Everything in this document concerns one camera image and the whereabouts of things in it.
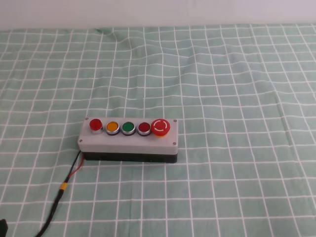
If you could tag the grey button switch box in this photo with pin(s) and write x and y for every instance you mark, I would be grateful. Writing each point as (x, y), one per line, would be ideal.
(129, 139)

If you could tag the cyan checkered tablecloth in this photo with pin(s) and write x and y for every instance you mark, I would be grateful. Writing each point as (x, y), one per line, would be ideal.
(244, 97)

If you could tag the black object at corner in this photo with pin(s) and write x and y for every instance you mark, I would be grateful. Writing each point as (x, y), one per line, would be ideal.
(3, 228)

